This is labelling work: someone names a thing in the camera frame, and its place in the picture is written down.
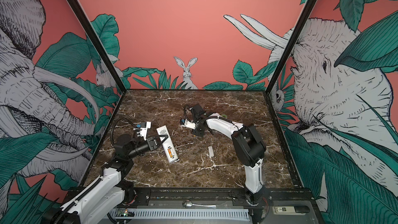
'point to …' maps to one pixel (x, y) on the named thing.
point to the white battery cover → (211, 153)
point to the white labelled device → (296, 210)
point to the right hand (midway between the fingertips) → (194, 127)
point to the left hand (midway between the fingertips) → (166, 136)
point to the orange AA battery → (170, 153)
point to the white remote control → (168, 144)
